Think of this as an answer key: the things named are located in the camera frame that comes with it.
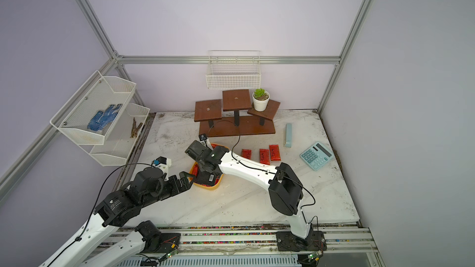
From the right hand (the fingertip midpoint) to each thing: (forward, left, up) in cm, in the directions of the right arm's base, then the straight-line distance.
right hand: (211, 160), depth 84 cm
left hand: (-13, +7, +5) cm, 16 cm away
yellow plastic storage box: (-1, +9, -7) cm, 11 cm away
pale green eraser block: (+21, -41, -9) cm, 47 cm away
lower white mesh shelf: (+14, +48, 0) cm, 50 cm away
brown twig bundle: (+19, +41, +2) cm, 45 cm away
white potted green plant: (+30, -25, +11) cm, 41 cm away
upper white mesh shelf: (+13, +49, +20) cm, 55 cm away
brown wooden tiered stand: (+27, +3, +4) cm, 28 cm away
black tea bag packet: (-5, +3, -7) cm, 9 cm away
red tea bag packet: (+9, -27, -12) cm, 30 cm away
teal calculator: (+8, -55, -12) cm, 57 cm away
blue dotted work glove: (+10, +45, +19) cm, 49 cm away
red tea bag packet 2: (+11, -33, -13) cm, 37 cm away
